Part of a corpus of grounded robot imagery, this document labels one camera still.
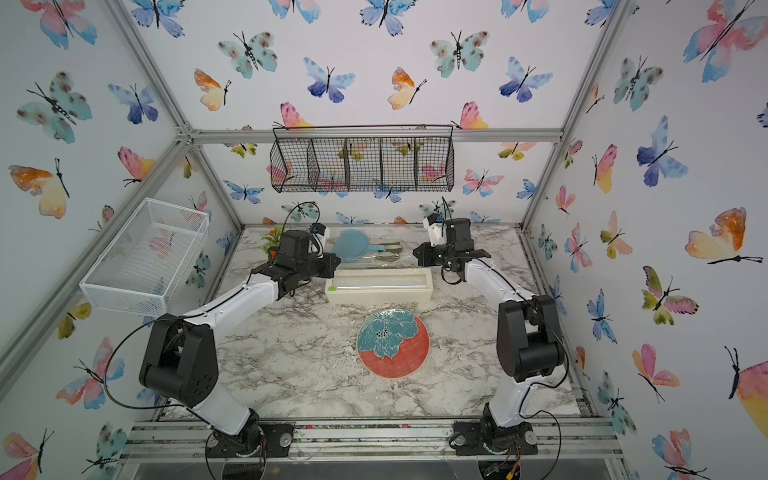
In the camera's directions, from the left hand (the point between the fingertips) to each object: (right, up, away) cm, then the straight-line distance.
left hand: (342, 256), depth 89 cm
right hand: (+22, +3, +2) cm, 23 cm away
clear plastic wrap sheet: (+12, -5, +19) cm, 23 cm away
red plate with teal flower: (+15, -26, 0) cm, 30 cm away
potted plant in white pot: (-23, +4, +6) cm, 24 cm away
